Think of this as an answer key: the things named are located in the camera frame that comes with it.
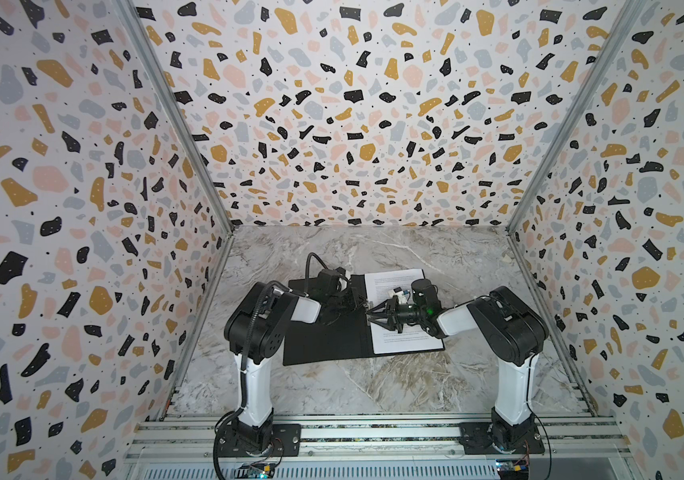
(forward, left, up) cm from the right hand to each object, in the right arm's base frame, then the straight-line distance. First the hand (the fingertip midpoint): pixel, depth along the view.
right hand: (365, 311), depth 89 cm
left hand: (+8, -1, -4) cm, 9 cm away
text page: (-4, -15, -8) cm, 17 cm away
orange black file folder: (-8, +14, -5) cm, 16 cm away
